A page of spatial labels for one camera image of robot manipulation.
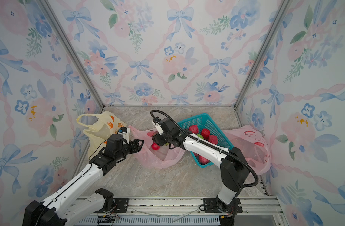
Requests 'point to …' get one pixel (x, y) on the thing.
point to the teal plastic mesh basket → (203, 122)
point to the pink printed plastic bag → (251, 144)
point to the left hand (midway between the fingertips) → (141, 141)
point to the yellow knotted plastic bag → (107, 124)
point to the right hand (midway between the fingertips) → (158, 134)
